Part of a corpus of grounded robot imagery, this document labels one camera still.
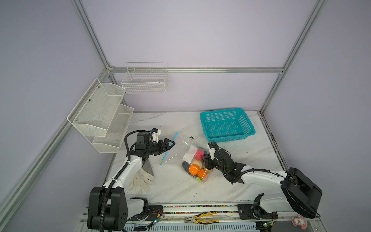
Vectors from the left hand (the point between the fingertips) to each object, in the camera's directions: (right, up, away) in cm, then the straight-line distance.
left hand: (171, 145), depth 83 cm
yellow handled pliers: (+14, -36, -11) cm, 40 cm away
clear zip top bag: (+11, -6, 0) cm, 13 cm away
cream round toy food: (+16, -11, +3) cm, 20 cm away
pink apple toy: (+16, -6, +3) cm, 18 cm away
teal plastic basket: (+40, +12, +29) cm, 50 cm away
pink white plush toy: (+65, -35, -14) cm, 75 cm away
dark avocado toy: (+9, -12, +2) cm, 15 cm away
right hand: (+19, -7, +3) cm, 21 cm away
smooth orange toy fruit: (+13, -13, -3) cm, 19 cm away
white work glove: (-17, -21, +1) cm, 27 cm away
